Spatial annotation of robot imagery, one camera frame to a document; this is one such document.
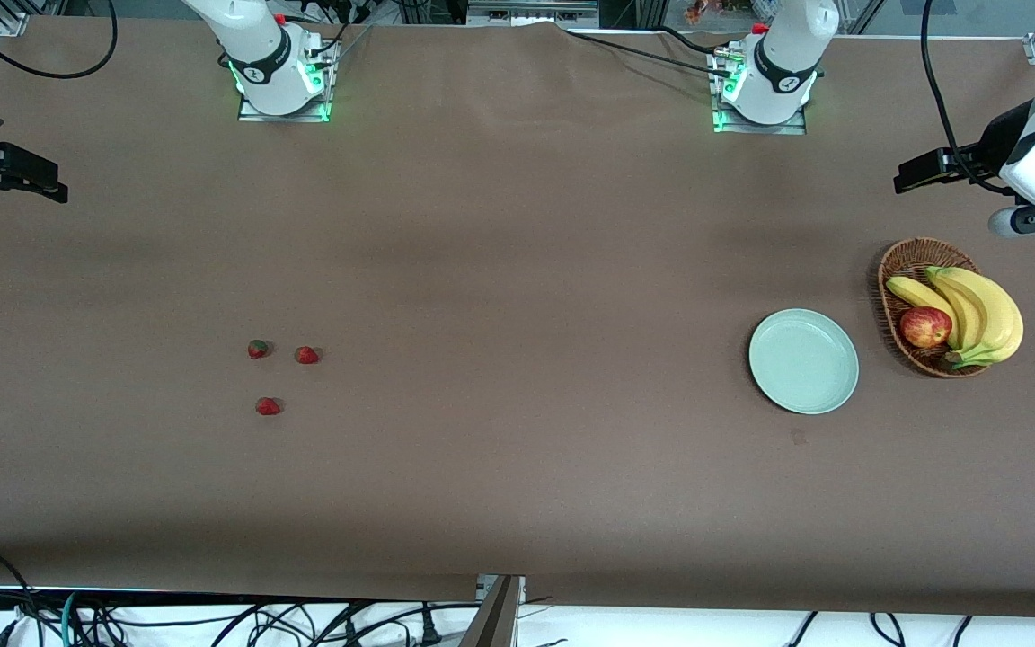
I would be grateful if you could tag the red strawberry large green calyx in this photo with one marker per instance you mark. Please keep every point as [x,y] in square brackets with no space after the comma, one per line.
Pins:
[257,349]

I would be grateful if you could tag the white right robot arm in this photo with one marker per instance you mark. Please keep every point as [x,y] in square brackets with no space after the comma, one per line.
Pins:
[257,45]

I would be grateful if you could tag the pale green round plate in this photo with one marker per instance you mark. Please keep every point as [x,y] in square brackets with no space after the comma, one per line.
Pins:
[803,368]

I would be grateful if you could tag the brown wicker basket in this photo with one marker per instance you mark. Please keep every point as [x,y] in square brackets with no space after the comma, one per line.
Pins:
[904,261]

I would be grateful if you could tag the short yellow banana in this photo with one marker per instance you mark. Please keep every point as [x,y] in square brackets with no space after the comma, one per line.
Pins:
[917,295]

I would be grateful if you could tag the medium yellow banana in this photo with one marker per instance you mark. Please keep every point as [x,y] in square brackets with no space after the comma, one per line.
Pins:
[962,310]

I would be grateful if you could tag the red apple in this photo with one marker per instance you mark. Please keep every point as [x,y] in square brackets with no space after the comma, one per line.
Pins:
[925,326]

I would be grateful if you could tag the large yellow banana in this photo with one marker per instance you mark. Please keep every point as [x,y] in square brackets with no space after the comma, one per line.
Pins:
[998,319]

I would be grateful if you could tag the orange toy items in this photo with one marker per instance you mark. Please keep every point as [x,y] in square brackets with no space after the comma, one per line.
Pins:
[697,11]

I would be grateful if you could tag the brown table cover sheet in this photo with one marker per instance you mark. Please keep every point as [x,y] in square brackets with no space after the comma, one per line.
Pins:
[482,449]

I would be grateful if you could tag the grey metal rail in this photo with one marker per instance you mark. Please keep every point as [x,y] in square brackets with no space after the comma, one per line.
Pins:
[526,13]

